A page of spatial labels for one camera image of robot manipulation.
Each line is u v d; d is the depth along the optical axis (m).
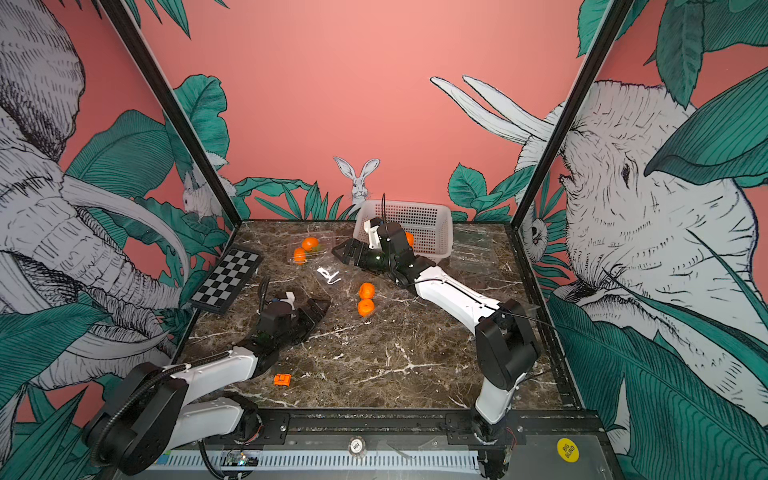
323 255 1.07
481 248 1.11
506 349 0.46
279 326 0.68
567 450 0.72
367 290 0.96
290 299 0.83
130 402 0.41
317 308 0.79
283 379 0.80
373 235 0.76
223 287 0.97
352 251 0.72
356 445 0.66
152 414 0.42
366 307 0.93
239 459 0.70
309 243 1.07
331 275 0.98
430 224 1.18
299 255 1.04
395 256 0.65
